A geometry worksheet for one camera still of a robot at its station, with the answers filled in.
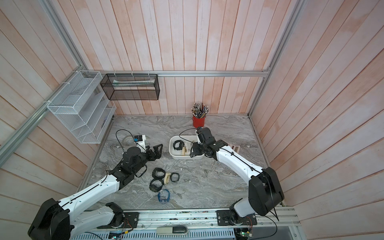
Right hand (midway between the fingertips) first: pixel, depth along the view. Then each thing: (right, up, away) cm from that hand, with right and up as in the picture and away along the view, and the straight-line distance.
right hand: (195, 145), depth 87 cm
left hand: (-22, -1, -5) cm, 23 cm away
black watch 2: (-23, -15, +1) cm, 27 cm away
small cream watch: (-8, -5, +8) cm, 12 cm away
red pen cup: (+3, +15, +26) cm, 30 cm away
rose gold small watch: (-5, -3, +8) cm, 10 cm away
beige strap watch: (-17, -18, -3) cm, 25 cm away
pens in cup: (+3, +22, +12) cm, 25 cm away
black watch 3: (-23, -22, -4) cm, 32 cm away
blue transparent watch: (-18, -28, -6) cm, 34 cm away
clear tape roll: (-48, +2, +17) cm, 50 cm away
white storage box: (-12, -7, +8) cm, 16 cm away
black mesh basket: (-45, +40, +16) cm, 62 cm away
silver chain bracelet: (-14, -25, -5) cm, 29 cm away
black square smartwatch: (-15, -19, 0) cm, 24 cm away
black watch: (-9, -1, +11) cm, 14 cm away
